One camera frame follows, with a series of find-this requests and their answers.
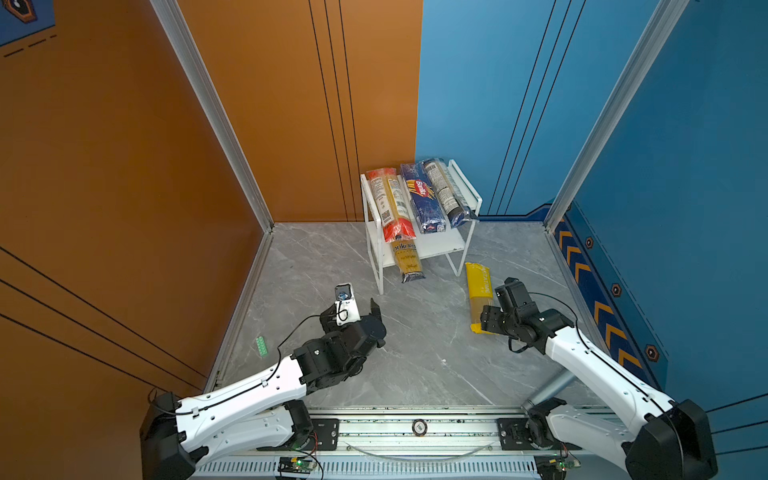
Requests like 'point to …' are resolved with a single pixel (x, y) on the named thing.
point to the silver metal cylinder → (549, 390)
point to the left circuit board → (296, 464)
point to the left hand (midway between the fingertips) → (359, 303)
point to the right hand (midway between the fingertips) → (490, 318)
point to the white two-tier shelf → (382, 253)
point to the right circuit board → (554, 467)
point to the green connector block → (262, 346)
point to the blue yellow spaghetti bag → (407, 259)
